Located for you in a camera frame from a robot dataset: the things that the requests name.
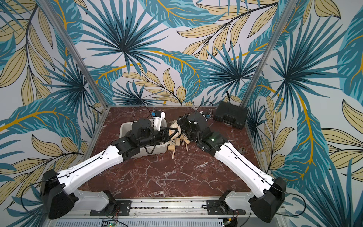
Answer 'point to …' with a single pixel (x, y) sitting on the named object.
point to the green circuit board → (113, 224)
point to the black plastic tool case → (230, 114)
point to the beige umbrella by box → (175, 125)
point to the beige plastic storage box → (152, 148)
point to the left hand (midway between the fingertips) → (175, 132)
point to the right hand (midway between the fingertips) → (179, 121)
